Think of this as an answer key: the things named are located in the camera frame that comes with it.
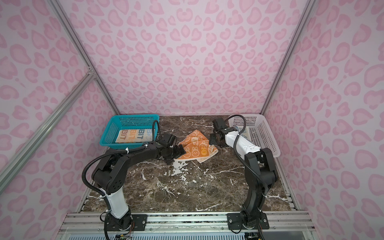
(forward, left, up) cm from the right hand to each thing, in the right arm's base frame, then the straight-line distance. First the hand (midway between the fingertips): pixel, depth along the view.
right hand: (216, 140), depth 94 cm
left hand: (-7, +21, -6) cm, 23 cm away
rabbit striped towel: (+8, +57, -7) cm, 58 cm away
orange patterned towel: (-2, +12, -6) cm, 14 cm away
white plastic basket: (+13, -32, -8) cm, 35 cm away
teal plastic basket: (+25, +67, -12) cm, 72 cm away
